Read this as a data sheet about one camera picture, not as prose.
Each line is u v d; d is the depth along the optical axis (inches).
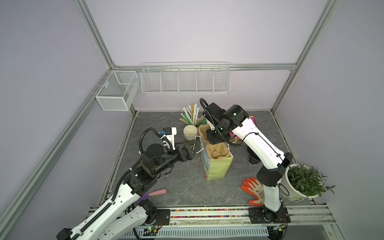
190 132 35.8
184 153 21.6
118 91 40.0
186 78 39.0
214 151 28.5
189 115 39.0
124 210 17.8
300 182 26.9
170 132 22.7
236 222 29.1
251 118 43.7
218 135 22.0
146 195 31.7
